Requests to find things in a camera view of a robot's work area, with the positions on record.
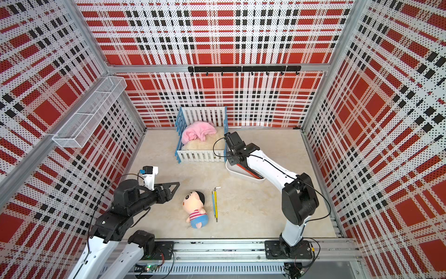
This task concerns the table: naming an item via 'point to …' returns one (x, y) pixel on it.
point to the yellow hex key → (216, 201)
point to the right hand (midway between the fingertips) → (237, 153)
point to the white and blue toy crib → (216, 115)
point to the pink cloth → (197, 130)
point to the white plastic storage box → (239, 172)
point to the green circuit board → (151, 267)
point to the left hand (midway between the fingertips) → (178, 184)
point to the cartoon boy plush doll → (193, 203)
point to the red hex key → (248, 171)
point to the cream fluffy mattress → (213, 142)
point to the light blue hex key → (213, 203)
